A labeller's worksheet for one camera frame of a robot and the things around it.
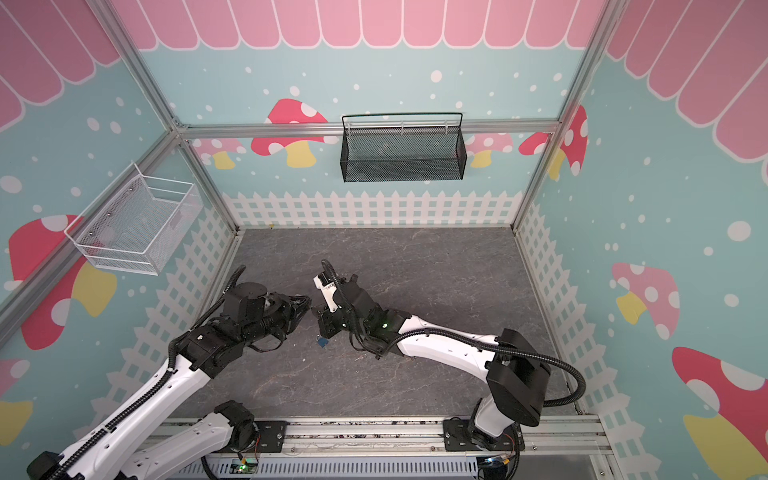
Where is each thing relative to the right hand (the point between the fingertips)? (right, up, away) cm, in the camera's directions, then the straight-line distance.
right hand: (312, 310), depth 73 cm
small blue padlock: (-1, -13, +18) cm, 22 cm away
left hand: (0, +1, +1) cm, 1 cm away
